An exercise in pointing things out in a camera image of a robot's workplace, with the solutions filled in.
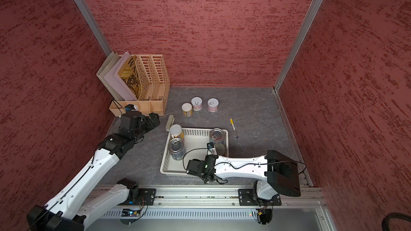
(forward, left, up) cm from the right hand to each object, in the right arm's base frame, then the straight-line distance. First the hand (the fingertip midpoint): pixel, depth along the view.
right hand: (218, 168), depth 79 cm
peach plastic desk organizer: (+57, +44, -2) cm, 72 cm away
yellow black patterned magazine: (+53, +54, +17) cm, 78 cm away
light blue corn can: (+16, 0, +5) cm, 16 cm away
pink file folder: (+44, +58, +20) cm, 75 cm away
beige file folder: (+54, +63, +27) cm, 87 cm away
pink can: (+42, +12, +2) cm, 44 cm away
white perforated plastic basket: (+15, +11, -5) cm, 20 cm away
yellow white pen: (+29, -11, -4) cm, 31 cm away
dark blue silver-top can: (+9, +21, +4) cm, 23 cm away
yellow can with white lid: (+17, +22, +10) cm, 29 cm away
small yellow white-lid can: (+36, +18, +2) cm, 41 cm away
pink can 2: (+41, +1, +1) cm, 41 cm away
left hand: (+19, +33, +16) cm, 41 cm away
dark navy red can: (+8, -2, +6) cm, 10 cm away
